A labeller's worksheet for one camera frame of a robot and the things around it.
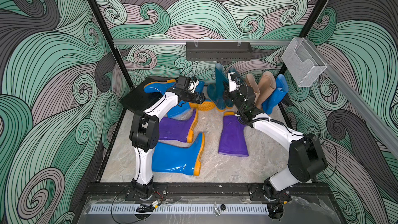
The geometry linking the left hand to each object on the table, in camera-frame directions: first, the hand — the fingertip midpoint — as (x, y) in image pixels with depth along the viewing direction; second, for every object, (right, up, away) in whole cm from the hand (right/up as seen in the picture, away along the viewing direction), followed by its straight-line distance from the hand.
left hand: (199, 95), depth 93 cm
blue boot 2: (+46, +4, -9) cm, 47 cm away
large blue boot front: (-7, -35, -14) cm, 38 cm away
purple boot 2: (+20, -27, -4) cm, 34 cm away
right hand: (+12, +7, -13) cm, 19 cm away
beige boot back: (+31, +8, -5) cm, 32 cm away
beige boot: (+42, +6, 0) cm, 42 cm away
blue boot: (-12, -11, +7) cm, 18 cm away
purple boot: (-11, -21, -3) cm, 24 cm away
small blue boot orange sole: (+6, -7, +8) cm, 12 cm away
